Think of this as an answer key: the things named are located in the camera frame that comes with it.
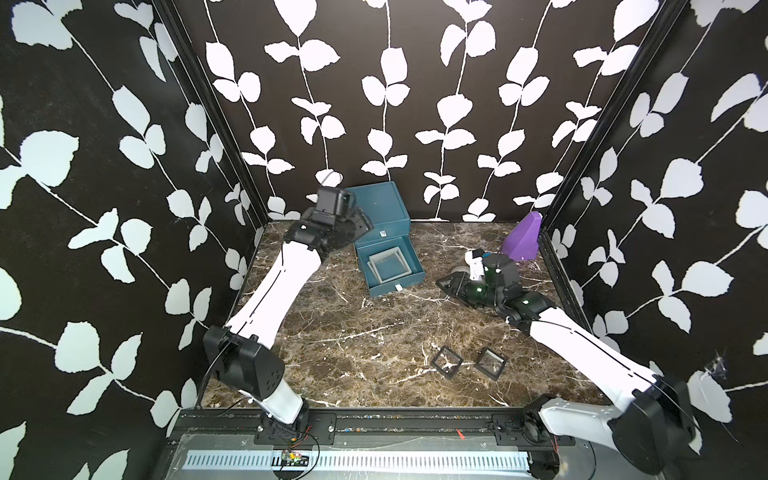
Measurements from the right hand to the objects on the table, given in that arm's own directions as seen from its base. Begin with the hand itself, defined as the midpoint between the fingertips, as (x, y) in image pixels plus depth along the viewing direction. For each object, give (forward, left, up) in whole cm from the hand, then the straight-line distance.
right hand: (436, 280), depth 78 cm
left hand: (+13, +19, +10) cm, 25 cm away
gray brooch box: (+15, +13, -14) cm, 24 cm away
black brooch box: (-14, -4, -22) cm, 27 cm away
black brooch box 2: (-14, -17, -23) cm, 31 cm away
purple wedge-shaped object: (+25, -34, -13) cm, 44 cm away
